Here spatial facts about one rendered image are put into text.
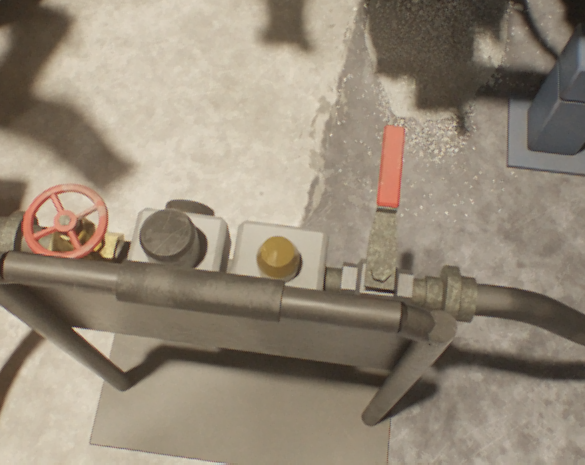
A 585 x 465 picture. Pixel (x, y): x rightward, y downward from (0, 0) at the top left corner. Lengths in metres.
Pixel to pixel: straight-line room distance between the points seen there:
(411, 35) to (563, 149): 0.33
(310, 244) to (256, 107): 0.63
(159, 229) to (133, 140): 0.64
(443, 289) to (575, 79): 0.50
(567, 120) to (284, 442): 0.64
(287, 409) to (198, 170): 0.41
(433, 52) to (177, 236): 0.81
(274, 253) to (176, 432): 0.52
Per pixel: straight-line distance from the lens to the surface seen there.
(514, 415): 1.13
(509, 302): 0.67
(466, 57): 1.34
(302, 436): 1.07
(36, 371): 1.15
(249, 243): 0.65
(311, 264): 0.65
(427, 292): 0.66
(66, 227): 0.64
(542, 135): 1.22
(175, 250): 0.61
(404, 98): 1.27
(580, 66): 1.07
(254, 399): 1.08
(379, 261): 0.64
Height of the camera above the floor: 1.07
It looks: 68 degrees down
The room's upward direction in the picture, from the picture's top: straight up
